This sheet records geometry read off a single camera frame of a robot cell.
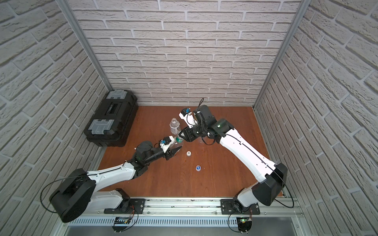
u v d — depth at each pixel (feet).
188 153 3.02
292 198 1.26
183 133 2.09
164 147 2.27
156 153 2.28
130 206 2.24
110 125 2.80
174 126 2.84
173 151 2.42
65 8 2.29
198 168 2.81
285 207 1.39
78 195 1.36
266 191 1.27
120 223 2.36
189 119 2.17
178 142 2.42
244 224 2.29
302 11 2.30
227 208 2.41
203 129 1.75
